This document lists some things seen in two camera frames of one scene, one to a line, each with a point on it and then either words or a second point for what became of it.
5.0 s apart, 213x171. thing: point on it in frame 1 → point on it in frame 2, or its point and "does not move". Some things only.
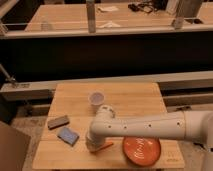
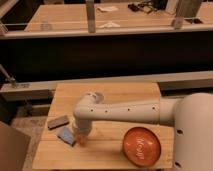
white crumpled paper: (109, 25) does not move
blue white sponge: (69, 136) does not move
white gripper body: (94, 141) → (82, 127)
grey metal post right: (179, 15) does not move
